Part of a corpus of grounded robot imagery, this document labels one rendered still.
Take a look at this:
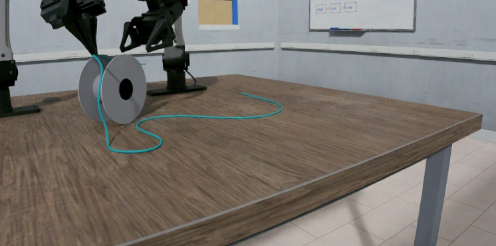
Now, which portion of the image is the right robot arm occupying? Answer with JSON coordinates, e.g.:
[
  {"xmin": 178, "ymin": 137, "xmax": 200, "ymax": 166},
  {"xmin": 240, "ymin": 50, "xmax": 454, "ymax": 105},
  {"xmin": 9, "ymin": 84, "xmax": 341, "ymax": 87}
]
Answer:
[{"xmin": 0, "ymin": 0, "xmax": 69, "ymax": 118}]

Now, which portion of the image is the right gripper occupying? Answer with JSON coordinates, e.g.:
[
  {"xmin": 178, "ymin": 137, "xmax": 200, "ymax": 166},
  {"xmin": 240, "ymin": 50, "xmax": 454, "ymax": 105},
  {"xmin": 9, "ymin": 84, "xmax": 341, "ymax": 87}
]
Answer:
[{"xmin": 40, "ymin": 0, "xmax": 106, "ymax": 57}]

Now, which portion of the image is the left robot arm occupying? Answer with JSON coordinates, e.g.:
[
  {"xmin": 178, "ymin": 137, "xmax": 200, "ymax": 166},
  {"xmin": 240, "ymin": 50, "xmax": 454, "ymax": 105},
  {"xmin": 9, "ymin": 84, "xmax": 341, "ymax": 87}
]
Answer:
[{"xmin": 146, "ymin": 0, "xmax": 207, "ymax": 96}]

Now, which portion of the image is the grey cable reel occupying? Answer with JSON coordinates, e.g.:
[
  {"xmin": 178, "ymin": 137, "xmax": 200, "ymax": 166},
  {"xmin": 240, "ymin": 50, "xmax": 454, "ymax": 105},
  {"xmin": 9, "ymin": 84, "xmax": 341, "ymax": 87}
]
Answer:
[{"xmin": 78, "ymin": 54, "xmax": 147, "ymax": 124}]

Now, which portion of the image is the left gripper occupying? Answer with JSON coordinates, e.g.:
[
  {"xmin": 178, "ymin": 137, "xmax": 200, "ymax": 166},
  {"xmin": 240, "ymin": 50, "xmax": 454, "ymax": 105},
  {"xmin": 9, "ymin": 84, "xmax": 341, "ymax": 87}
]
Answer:
[{"xmin": 120, "ymin": 0, "xmax": 176, "ymax": 53}]

